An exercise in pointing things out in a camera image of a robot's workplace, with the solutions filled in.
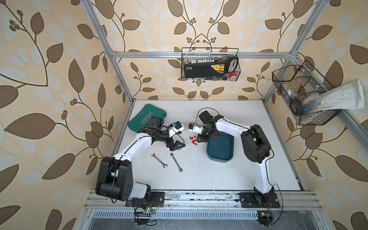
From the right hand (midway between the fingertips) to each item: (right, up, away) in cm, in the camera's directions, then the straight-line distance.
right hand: (200, 137), depth 97 cm
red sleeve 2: (-3, -2, -1) cm, 4 cm away
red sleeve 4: (-5, -3, 0) cm, 6 cm away
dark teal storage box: (+13, -6, -5) cm, 15 cm away
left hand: (-12, +2, -14) cm, 19 cm away
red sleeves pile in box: (+10, 0, +2) cm, 10 cm away
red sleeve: (-6, -1, +2) cm, 6 cm away
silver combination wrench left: (-26, -13, -8) cm, 31 cm away
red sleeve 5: (-3, -4, -1) cm, 6 cm away
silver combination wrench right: (-13, -17, -12) cm, 25 cm away
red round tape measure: (+19, +39, -10) cm, 45 cm away
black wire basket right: (+57, +28, -16) cm, 65 cm away
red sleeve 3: (-4, 0, +2) cm, 4 cm away
